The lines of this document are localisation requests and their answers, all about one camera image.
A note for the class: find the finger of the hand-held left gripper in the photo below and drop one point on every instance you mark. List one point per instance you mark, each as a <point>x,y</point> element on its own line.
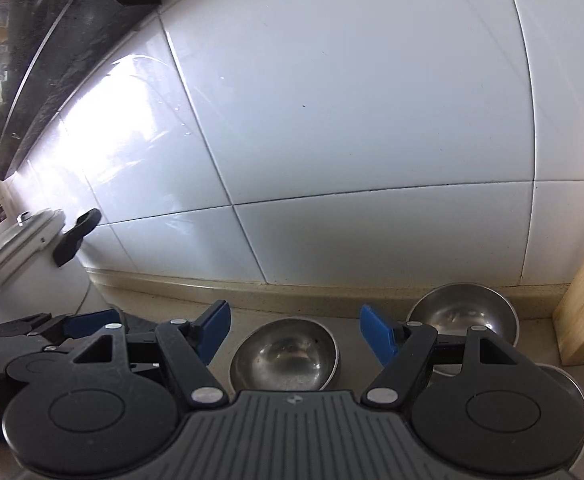
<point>89,322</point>

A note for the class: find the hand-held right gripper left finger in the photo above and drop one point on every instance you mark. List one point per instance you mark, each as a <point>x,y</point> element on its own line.
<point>214,327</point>

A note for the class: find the stainless steel bowl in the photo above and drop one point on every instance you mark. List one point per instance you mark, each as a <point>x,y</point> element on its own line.
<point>461,315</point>
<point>569,395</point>
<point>284,355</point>

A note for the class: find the black range hood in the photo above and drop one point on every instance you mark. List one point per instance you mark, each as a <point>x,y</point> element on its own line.
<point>57,60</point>

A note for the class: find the aluminium pressure cooker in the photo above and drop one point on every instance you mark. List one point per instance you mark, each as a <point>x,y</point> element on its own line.
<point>17,270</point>

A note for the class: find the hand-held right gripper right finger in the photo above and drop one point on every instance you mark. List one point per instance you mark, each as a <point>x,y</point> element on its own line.
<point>376,330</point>

